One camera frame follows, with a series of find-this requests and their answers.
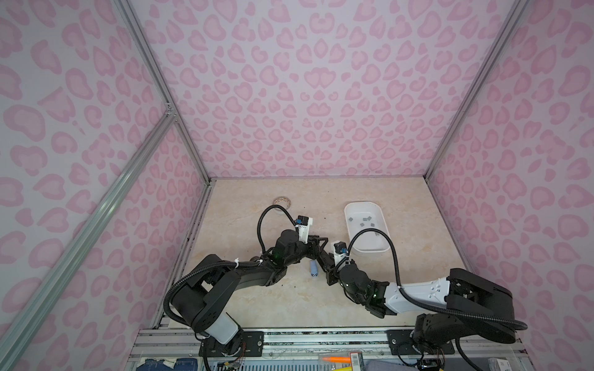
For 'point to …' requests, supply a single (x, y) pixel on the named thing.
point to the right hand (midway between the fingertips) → (325, 256)
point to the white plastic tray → (363, 215)
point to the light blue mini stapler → (314, 268)
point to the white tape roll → (282, 201)
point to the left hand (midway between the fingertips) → (326, 236)
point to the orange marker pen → (337, 359)
